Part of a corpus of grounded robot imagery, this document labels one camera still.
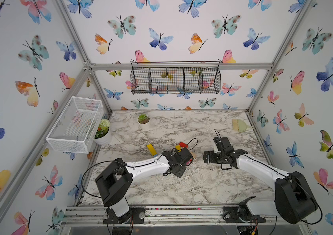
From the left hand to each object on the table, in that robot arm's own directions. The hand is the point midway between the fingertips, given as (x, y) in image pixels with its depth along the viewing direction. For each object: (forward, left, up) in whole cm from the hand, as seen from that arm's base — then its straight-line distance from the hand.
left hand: (180, 168), depth 85 cm
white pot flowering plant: (+20, +47, +6) cm, 52 cm away
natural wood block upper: (+11, -9, -5) cm, 15 cm away
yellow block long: (+16, +18, -5) cm, 24 cm away
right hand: (+7, -19, +1) cm, 20 cm away
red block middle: (-4, -3, +17) cm, 18 cm away
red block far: (+19, -3, -5) cm, 20 cm away
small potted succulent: (+34, +24, +3) cm, 42 cm away
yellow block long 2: (+18, 0, -6) cm, 19 cm away
